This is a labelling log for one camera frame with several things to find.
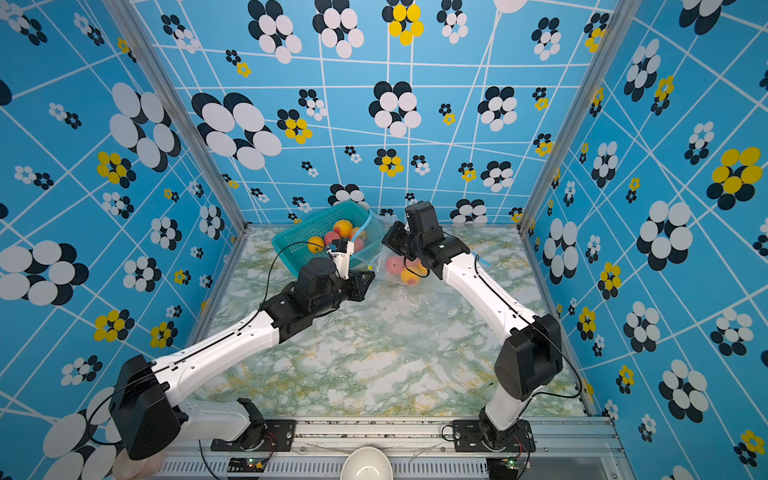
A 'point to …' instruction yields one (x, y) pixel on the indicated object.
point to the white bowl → (367, 463)
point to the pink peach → (395, 264)
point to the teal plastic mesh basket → (292, 244)
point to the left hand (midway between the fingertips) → (379, 272)
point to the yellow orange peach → (410, 278)
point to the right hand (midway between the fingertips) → (386, 234)
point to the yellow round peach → (313, 248)
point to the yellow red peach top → (343, 227)
